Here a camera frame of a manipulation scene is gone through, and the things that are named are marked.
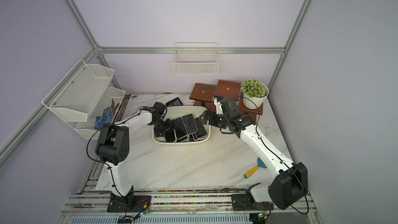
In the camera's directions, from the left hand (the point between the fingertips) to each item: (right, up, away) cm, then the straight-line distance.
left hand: (171, 133), depth 96 cm
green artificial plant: (+47, +26, -15) cm, 55 cm away
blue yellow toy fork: (+53, -16, -10) cm, 56 cm away
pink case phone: (+5, +3, +3) cm, 6 cm away
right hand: (+22, +9, -17) cm, 29 cm away
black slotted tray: (-1, +20, +19) cm, 28 cm away
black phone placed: (0, -1, -5) cm, 5 cm away
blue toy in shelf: (-36, +9, -8) cm, 38 cm away
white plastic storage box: (-6, -5, -1) cm, 8 cm away
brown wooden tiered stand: (+20, +24, +3) cm, 32 cm away
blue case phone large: (+19, +1, 0) cm, 19 cm away
